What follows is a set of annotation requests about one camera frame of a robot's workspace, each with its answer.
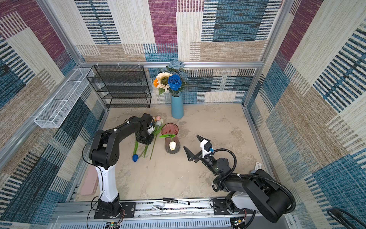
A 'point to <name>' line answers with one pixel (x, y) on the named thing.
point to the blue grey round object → (253, 171)
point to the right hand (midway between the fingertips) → (190, 142)
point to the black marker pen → (176, 201)
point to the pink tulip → (158, 118)
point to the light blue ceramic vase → (177, 107)
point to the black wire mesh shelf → (121, 86)
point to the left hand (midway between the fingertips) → (148, 141)
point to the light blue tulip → (158, 125)
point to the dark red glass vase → (171, 129)
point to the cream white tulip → (161, 120)
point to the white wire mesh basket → (57, 110)
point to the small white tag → (258, 166)
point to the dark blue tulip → (135, 156)
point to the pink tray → (90, 184)
